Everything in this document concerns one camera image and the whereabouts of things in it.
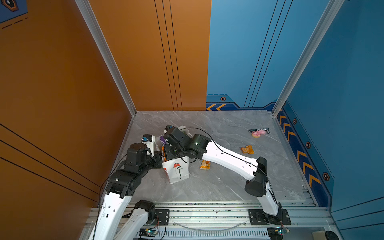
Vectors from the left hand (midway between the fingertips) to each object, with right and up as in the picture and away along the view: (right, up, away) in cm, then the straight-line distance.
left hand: (160, 151), depth 71 cm
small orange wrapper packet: (+51, -4, +26) cm, 57 cm away
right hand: (+1, -1, +1) cm, 2 cm away
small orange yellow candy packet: (+22, -12, +19) cm, 31 cm away
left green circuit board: (-6, -39, 0) cm, 39 cm away
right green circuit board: (+57, -38, -1) cm, 69 cm away
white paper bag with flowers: (+7, -10, +4) cm, 13 cm away
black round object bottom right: (+72, -33, -10) cm, 80 cm away
